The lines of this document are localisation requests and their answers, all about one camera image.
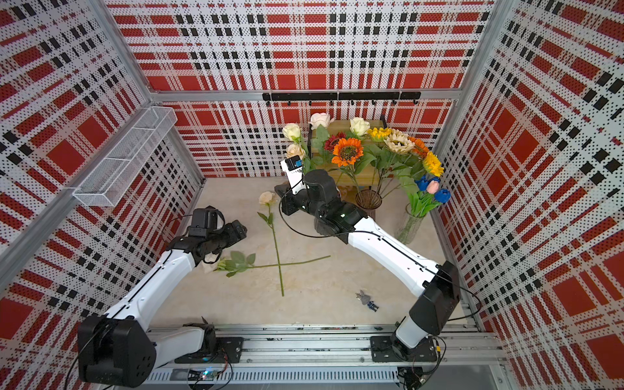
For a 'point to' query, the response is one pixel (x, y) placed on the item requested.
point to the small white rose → (241, 261)
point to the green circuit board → (208, 375)
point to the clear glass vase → (408, 226)
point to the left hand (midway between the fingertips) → (242, 233)
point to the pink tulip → (432, 186)
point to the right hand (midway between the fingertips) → (279, 188)
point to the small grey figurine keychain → (366, 301)
